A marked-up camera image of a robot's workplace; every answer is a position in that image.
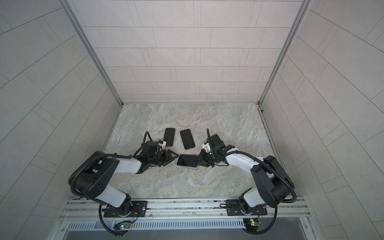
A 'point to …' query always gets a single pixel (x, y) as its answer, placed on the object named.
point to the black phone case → (187, 139)
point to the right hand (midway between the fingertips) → (194, 163)
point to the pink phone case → (169, 136)
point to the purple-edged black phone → (169, 136)
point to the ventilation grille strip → (156, 224)
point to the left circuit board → (125, 226)
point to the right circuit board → (253, 223)
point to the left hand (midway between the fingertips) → (180, 155)
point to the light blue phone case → (196, 168)
